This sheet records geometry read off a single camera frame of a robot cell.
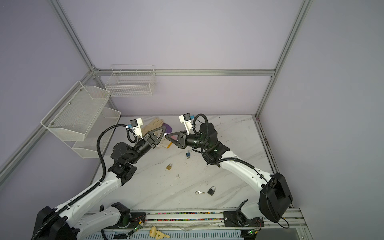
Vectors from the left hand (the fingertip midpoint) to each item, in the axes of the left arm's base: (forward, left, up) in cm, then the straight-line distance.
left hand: (166, 127), depth 64 cm
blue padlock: (+9, -8, -37) cm, 39 cm away
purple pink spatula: (+33, +8, -39) cm, 52 cm away
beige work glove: (+36, +18, -37) cm, 55 cm away
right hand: (-4, 0, -3) cm, 5 cm away
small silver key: (-16, -15, -37) cm, 43 cm away
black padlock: (-16, -22, -37) cm, 45 cm away
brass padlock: (0, +4, -38) cm, 38 cm away
